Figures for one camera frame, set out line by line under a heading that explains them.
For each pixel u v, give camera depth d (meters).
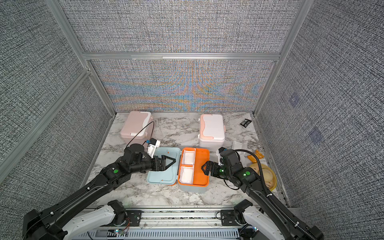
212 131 0.90
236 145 1.02
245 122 1.12
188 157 0.83
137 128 0.92
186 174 0.76
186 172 0.78
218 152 0.73
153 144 0.67
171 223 0.73
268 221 0.54
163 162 0.64
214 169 0.66
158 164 0.63
